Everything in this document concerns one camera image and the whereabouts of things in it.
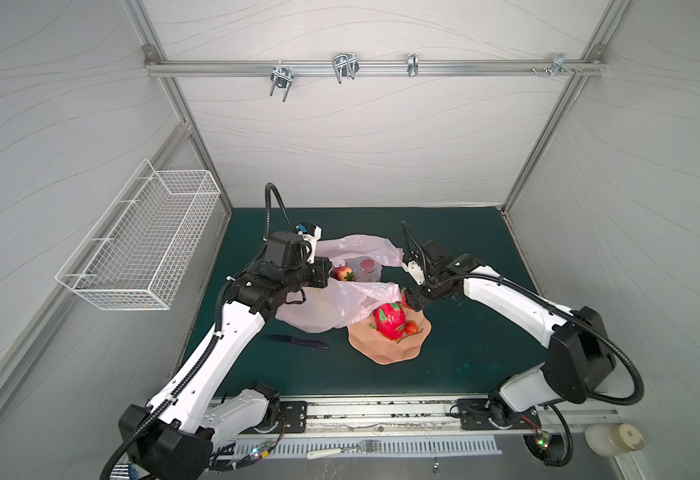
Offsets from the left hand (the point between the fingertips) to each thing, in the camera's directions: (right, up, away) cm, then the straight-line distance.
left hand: (335, 259), depth 74 cm
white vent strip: (-5, -45, -4) cm, 45 cm away
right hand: (+24, -9, +12) cm, 29 cm away
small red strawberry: (+21, -20, +10) cm, 31 cm away
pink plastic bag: (-5, -14, +8) cm, 17 cm away
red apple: (+1, -6, +23) cm, 24 cm away
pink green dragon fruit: (+15, -18, +8) cm, 24 cm away
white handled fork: (+7, -44, -4) cm, 45 cm away
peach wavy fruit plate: (+8, -23, +12) cm, 27 cm away
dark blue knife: (-7, -25, +12) cm, 29 cm away
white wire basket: (-46, +3, -5) cm, 46 cm away
